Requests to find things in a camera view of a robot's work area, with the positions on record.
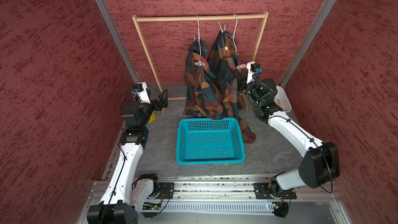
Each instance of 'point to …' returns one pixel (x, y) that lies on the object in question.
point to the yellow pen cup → (152, 117)
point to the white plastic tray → (282, 100)
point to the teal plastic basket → (205, 141)
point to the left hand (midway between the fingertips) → (158, 93)
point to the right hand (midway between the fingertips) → (235, 72)
